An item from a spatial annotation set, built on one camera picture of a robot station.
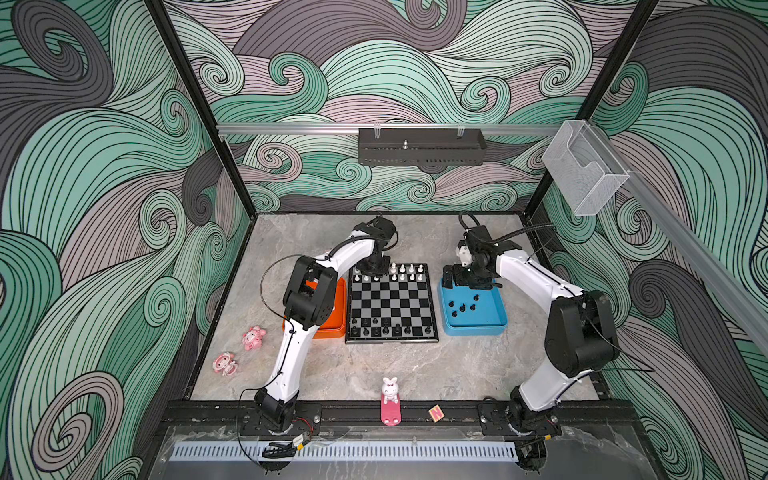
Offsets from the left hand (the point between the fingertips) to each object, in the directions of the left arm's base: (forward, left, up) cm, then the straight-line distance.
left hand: (378, 271), depth 99 cm
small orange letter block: (-41, -15, -1) cm, 44 cm away
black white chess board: (-12, -6, -3) cm, 13 cm away
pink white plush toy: (-31, +41, -1) cm, 51 cm away
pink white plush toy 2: (-24, +35, 0) cm, 43 cm away
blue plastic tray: (-13, -28, -2) cm, 31 cm away
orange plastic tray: (-20, +12, +1) cm, 23 cm away
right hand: (-7, -25, +5) cm, 26 cm away
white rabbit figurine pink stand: (-39, -4, +1) cm, 39 cm away
